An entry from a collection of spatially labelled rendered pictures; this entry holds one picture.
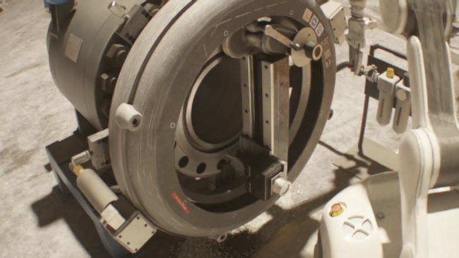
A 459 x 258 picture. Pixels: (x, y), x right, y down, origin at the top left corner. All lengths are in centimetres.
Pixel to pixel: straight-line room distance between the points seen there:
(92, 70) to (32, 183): 99
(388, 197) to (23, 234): 147
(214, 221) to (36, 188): 110
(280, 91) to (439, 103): 44
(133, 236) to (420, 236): 69
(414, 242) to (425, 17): 57
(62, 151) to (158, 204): 82
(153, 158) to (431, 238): 68
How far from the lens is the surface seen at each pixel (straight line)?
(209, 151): 117
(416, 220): 94
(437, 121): 100
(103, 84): 113
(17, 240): 176
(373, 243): 109
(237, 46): 97
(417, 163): 92
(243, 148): 117
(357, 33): 160
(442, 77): 104
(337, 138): 208
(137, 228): 99
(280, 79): 102
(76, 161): 92
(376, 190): 128
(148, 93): 80
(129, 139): 84
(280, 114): 107
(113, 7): 84
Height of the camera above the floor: 116
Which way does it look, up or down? 33 degrees down
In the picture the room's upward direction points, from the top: 1 degrees counter-clockwise
